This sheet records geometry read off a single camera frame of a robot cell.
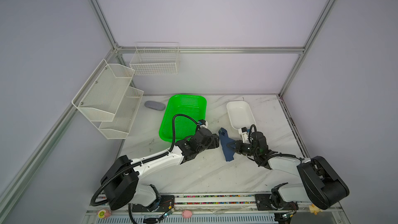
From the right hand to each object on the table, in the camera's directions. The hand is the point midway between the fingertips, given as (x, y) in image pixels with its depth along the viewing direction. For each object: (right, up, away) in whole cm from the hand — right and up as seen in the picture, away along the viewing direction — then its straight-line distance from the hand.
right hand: (226, 145), depth 85 cm
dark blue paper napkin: (+1, -4, 0) cm, 4 cm away
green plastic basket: (-20, +22, +27) cm, 40 cm away
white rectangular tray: (+13, +17, +22) cm, 30 cm away
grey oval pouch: (-49, +24, +26) cm, 60 cm away
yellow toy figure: (+37, -24, -17) cm, 47 cm away
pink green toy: (-57, -26, -18) cm, 65 cm away
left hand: (-7, +4, -4) cm, 9 cm away
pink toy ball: (-21, -28, -15) cm, 38 cm away
